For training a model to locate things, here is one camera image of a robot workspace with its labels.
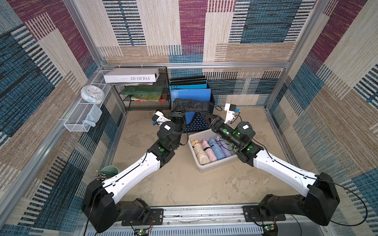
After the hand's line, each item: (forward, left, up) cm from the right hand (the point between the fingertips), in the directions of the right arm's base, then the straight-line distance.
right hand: (203, 114), depth 66 cm
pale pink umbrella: (-2, -4, -29) cm, 29 cm away
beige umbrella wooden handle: (-6, 0, -27) cm, 27 cm away
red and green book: (+31, +34, -17) cm, 49 cm away
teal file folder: (+30, +6, -7) cm, 32 cm away
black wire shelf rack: (+43, +54, -35) cm, 78 cm away
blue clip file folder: (+27, -1, -11) cm, 29 cm away
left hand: (+4, +9, +3) cm, 11 cm away
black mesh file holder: (+18, +4, -25) cm, 31 cm away
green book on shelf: (+37, +38, -14) cm, 55 cm away
